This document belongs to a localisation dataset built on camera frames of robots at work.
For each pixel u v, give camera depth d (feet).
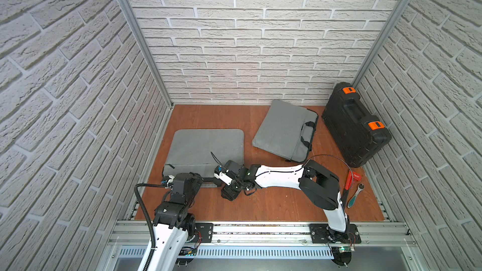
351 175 2.95
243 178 2.15
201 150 3.10
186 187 2.00
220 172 2.52
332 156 3.23
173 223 1.70
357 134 2.67
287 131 3.32
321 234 2.43
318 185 1.66
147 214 1.68
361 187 2.79
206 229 2.45
